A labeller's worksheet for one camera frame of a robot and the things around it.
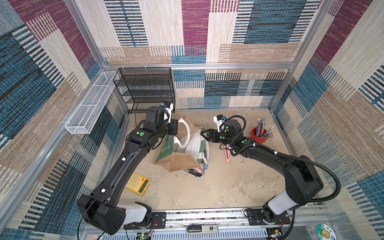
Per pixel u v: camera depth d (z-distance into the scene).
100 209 0.37
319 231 0.64
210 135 0.74
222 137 0.73
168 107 0.64
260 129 0.94
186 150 0.88
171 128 0.65
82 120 0.70
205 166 0.91
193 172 0.88
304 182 0.45
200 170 0.88
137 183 0.84
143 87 1.08
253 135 0.96
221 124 0.77
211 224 0.73
